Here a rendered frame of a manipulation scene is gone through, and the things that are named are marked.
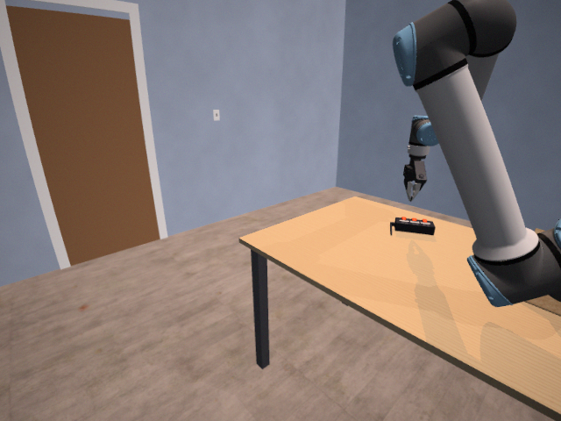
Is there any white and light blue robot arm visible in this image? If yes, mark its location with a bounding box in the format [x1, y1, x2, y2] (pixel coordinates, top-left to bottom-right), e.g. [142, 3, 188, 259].
[393, 0, 561, 307]

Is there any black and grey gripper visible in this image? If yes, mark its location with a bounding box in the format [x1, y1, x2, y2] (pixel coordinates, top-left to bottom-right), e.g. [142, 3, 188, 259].
[403, 154, 426, 202]

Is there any black power strip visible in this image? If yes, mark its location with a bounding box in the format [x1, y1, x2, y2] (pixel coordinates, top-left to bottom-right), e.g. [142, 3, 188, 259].
[390, 217, 436, 235]

